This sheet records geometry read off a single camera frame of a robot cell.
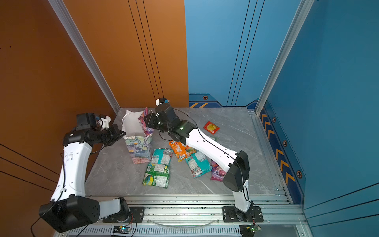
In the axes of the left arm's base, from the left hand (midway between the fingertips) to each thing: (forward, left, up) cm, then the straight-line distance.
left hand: (126, 130), depth 76 cm
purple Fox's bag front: (-2, -12, +2) cm, 12 cm away
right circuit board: (-40, -62, -26) cm, 78 cm away
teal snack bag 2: (-8, -38, -22) cm, 45 cm away
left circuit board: (-40, -1, -27) cm, 48 cm away
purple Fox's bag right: (-13, -49, -23) cm, 56 cm away
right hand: (+1, -12, +9) cm, 15 cm away
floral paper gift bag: (-5, -6, -7) cm, 10 cm away
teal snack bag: (-3, -15, -23) cm, 27 cm away
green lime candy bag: (-15, -14, -22) cm, 30 cm away
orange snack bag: (+1, -27, -22) cm, 35 cm away
